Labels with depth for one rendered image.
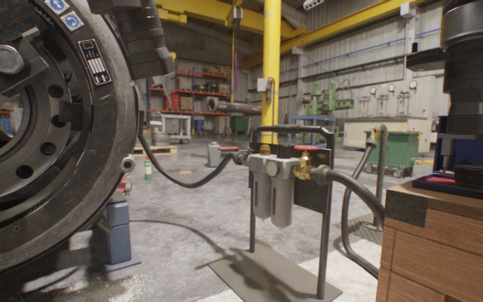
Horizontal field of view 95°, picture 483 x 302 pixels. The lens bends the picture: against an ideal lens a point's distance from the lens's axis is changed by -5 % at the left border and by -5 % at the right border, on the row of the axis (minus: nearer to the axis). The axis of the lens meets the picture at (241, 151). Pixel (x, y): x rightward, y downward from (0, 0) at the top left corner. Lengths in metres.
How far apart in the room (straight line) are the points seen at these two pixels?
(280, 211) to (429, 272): 0.47
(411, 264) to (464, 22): 0.36
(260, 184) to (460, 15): 0.65
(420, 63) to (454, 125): 0.11
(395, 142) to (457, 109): 2.80
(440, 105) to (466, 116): 10.55
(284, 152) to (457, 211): 0.49
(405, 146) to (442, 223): 2.83
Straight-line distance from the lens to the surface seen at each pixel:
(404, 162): 3.24
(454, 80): 0.47
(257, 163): 0.83
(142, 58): 0.48
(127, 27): 0.47
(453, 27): 0.49
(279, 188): 0.78
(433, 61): 0.49
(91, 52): 0.66
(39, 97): 0.78
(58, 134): 0.77
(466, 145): 0.60
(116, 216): 1.05
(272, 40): 4.20
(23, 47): 0.60
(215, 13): 13.33
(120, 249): 1.11
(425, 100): 6.47
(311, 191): 0.79
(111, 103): 0.65
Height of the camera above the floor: 0.56
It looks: 6 degrees down
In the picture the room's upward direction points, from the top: 1 degrees clockwise
